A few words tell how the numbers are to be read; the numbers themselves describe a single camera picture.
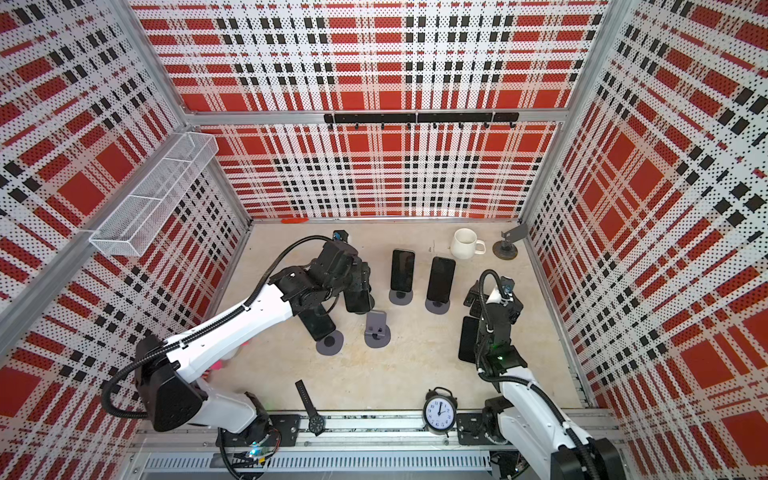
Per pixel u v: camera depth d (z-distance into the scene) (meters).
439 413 0.74
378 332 0.86
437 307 0.97
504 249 1.09
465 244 1.06
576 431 0.43
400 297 0.99
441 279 0.90
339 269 0.58
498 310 0.69
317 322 0.82
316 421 0.75
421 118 0.88
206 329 0.44
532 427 0.49
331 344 0.88
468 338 0.86
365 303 0.90
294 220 1.27
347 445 0.73
